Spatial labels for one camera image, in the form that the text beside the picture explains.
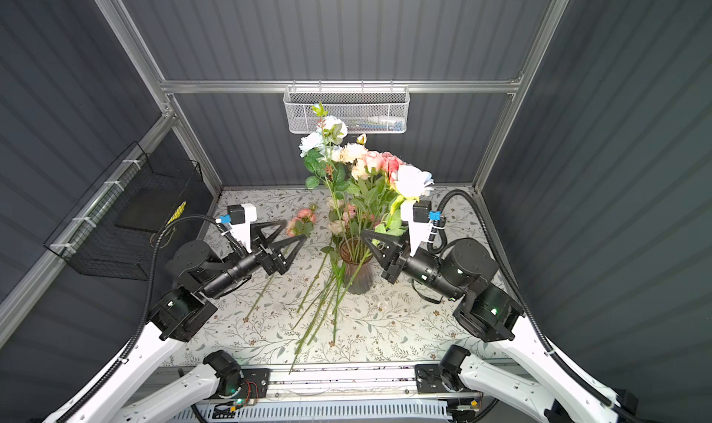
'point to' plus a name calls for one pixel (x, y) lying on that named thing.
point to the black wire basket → (116, 231)
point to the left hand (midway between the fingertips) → (295, 234)
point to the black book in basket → (150, 209)
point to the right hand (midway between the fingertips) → (368, 235)
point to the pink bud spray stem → (260, 298)
